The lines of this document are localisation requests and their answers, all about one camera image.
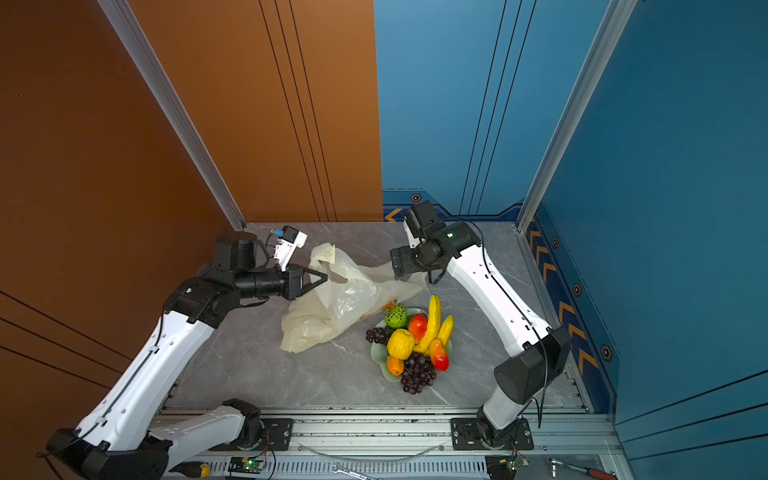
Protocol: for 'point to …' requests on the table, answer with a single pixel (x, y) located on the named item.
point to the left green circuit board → (245, 464)
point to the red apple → (417, 326)
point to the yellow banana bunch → (434, 323)
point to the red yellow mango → (439, 355)
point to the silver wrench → (357, 476)
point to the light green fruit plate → (379, 352)
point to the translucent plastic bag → (338, 295)
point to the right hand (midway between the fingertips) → (408, 262)
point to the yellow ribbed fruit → (400, 344)
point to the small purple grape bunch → (379, 335)
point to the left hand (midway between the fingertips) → (326, 276)
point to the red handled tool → (598, 474)
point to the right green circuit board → (512, 464)
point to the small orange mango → (395, 366)
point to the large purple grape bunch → (418, 372)
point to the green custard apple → (396, 316)
